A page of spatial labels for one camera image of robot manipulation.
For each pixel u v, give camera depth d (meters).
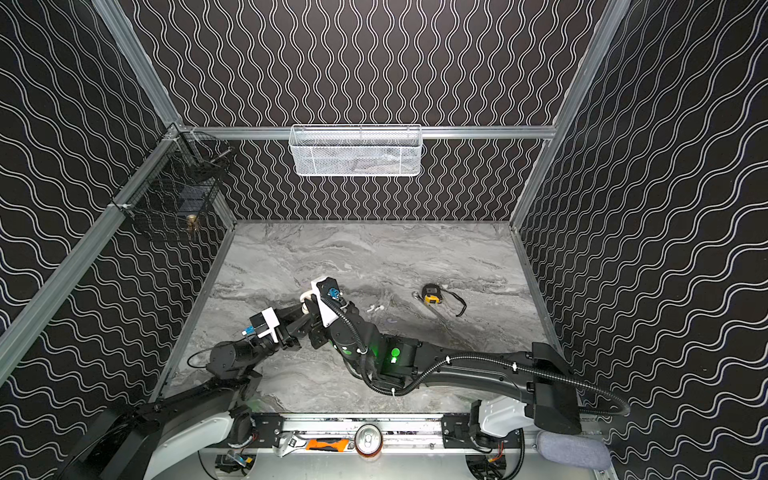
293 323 0.67
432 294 0.97
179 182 0.94
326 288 0.52
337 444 0.72
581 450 0.70
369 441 0.64
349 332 0.42
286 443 0.73
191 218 0.83
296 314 0.66
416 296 1.00
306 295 0.65
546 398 0.40
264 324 0.57
